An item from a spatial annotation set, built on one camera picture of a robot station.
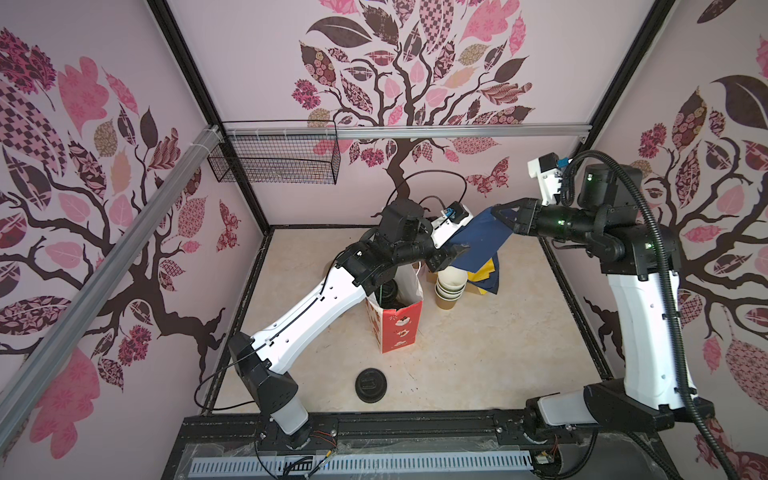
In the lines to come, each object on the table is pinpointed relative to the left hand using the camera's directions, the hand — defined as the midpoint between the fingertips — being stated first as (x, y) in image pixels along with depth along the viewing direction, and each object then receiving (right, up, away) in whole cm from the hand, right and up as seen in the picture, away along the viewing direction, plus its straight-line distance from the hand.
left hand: (457, 240), depth 65 cm
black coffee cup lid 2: (-11, -19, +29) cm, 36 cm away
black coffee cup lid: (-16, -14, +21) cm, 30 cm away
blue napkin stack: (+17, -13, +28) cm, 35 cm away
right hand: (+6, +6, -7) cm, 11 cm away
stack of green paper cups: (+3, -13, +21) cm, 24 cm away
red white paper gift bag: (-13, -22, +11) cm, 28 cm away
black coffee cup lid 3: (-20, -39, +15) cm, 46 cm away
